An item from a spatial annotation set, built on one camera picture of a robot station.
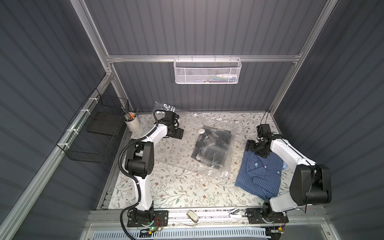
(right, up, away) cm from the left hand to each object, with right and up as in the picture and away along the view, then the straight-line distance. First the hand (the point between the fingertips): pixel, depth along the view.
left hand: (178, 133), depth 98 cm
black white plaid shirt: (+22, -9, -2) cm, 24 cm away
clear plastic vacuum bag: (0, -13, 0) cm, 13 cm away
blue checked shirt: (+49, -24, -12) cm, 56 cm away
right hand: (+47, -10, -9) cm, 49 cm away
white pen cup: (-33, +8, +3) cm, 34 cm away
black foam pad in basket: (-37, +7, -20) cm, 43 cm away
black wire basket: (-39, 0, -26) cm, 47 cm away
